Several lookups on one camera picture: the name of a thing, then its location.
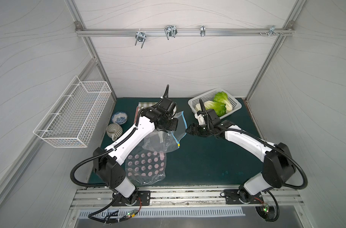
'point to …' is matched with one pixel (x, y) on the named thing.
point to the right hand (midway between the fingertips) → (189, 130)
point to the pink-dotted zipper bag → (145, 166)
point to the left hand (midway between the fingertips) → (175, 126)
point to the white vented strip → (167, 213)
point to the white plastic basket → (209, 96)
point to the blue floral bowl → (120, 118)
